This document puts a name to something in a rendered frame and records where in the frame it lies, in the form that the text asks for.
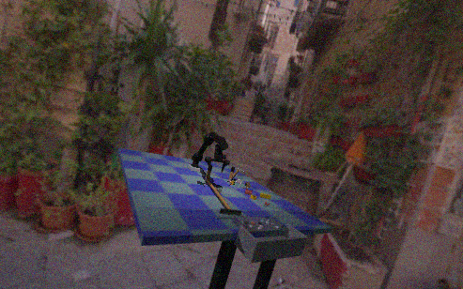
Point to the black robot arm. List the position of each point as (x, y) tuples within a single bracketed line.
[(220, 146)]

